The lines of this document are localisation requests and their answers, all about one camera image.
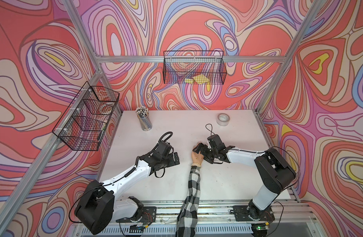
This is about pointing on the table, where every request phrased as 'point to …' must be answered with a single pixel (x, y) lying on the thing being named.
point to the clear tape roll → (223, 119)
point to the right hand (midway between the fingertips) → (197, 157)
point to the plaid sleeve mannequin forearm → (187, 220)
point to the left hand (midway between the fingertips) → (175, 161)
